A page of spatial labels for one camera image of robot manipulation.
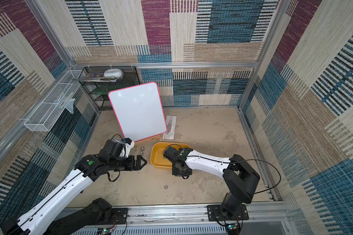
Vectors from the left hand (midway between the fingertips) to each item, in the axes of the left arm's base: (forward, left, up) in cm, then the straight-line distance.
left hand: (140, 162), depth 74 cm
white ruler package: (+37, -14, -16) cm, 43 cm away
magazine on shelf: (+48, +30, +17) cm, 59 cm away
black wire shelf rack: (+48, +33, +7) cm, 59 cm away
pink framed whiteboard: (+29, +4, +7) cm, 30 cm away
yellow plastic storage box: (+10, -6, -17) cm, 21 cm away
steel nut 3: (-7, -12, -18) cm, 22 cm away
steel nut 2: (+13, +4, -15) cm, 21 cm away
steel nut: (+17, +4, -15) cm, 23 cm away
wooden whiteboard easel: (+21, -3, -12) cm, 25 cm away
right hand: (0, -19, -13) cm, 23 cm away
